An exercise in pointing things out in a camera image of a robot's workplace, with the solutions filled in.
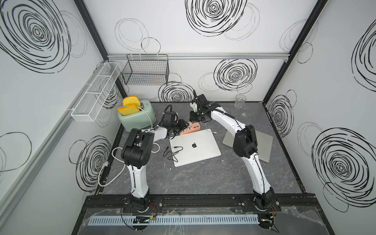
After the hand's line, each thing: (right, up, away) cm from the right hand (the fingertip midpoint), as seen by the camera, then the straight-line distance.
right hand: (189, 118), depth 96 cm
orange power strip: (+2, -6, +6) cm, 9 cm away
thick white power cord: (-52, -28, -6) cm, 59 cm away
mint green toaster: (-29, +1, -2) cm, 29 cm away
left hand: (-2, -5, +3) cm, 6 cm away
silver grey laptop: (+52, -17, +3) cm, 54 cm away
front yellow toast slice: (-38, +6, -7) cm, 39 cm away
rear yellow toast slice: (-37, +12, -4) cm, 39 cm away
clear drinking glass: (+40, +14, +20) cm, 47 cm away
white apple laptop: (+3, -19, -2) cm, 19 cm away
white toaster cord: (-26, -4, +4) cm, 27 cm away
